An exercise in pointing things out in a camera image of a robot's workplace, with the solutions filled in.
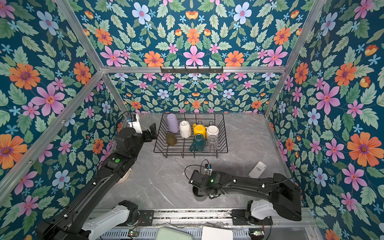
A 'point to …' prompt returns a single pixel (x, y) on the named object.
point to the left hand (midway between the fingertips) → (147, 120)
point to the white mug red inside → (212, 130)
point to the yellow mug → (199, 129)
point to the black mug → (199, 194)
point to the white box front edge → (209, 233)
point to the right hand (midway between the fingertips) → (201, 190)
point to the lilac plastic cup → (172, 123)
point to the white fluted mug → (185, 129)
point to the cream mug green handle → (198, 144)
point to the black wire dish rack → (183, 144)
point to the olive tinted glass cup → (171, 139)
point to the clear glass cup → (211, 143)
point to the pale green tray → (165, 233)
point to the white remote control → (257, 170)
